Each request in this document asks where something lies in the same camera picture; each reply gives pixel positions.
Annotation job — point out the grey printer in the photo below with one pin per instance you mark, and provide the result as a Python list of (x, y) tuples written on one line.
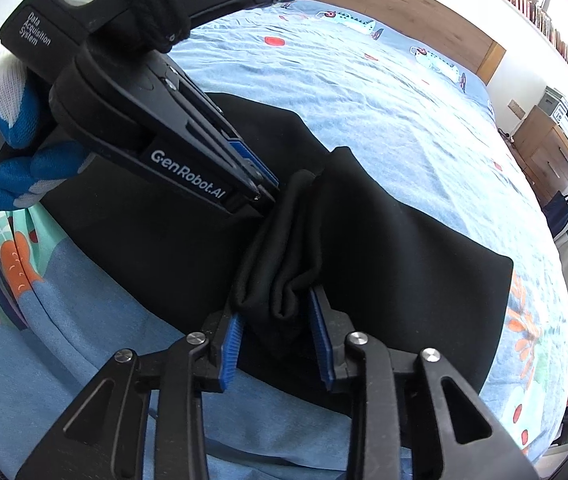
[(563, 115)]

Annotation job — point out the black bag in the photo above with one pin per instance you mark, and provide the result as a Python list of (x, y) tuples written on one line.
[(559, 215)]

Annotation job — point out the wall socket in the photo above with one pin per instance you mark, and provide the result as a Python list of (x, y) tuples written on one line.
[(516, 109)]

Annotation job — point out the printed blue blanket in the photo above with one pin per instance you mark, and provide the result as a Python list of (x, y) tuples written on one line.
[(363, 85)]

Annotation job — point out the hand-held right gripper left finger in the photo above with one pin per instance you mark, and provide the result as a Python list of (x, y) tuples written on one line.
[(234, 350)]

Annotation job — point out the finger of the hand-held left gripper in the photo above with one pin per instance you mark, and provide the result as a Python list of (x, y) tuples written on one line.
[(254, 160), (224, 160)]

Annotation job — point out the wooden dresser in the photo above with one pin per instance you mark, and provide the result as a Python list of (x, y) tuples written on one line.
[(543, 145)]

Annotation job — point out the wooden headboard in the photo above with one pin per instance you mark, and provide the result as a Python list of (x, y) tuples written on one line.
[(413, 10)]

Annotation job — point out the black pants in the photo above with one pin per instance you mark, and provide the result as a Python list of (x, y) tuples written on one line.
[(388, 240)]

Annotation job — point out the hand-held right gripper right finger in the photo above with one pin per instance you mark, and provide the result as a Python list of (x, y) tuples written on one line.
[(321, 340)]

